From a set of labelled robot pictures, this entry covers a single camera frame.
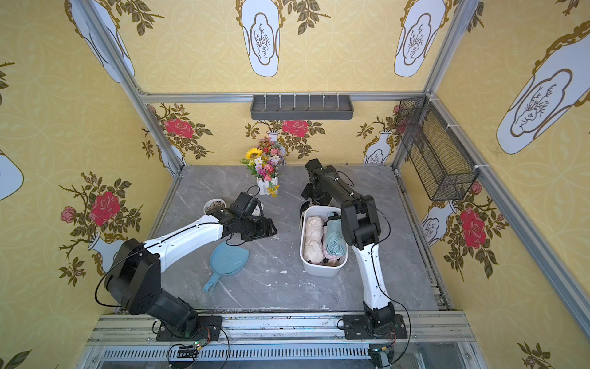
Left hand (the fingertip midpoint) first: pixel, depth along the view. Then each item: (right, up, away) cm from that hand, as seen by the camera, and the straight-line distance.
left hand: (264, 230), depth 88 cm
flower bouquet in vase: (-2, +27, +11) cm, 29 cm away
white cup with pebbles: (-23, +9, +10) cm, 26 cm away
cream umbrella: (+18, -5, -8) cm, 21 cm away
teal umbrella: (+26, -2, -12) cm, 28 cm away
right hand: (+22, +12, +17) cm, 31 cm away
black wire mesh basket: (+60, +28, -10) cm, 67 cm away
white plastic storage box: (+22, -6, -7) cm, 24 cm away
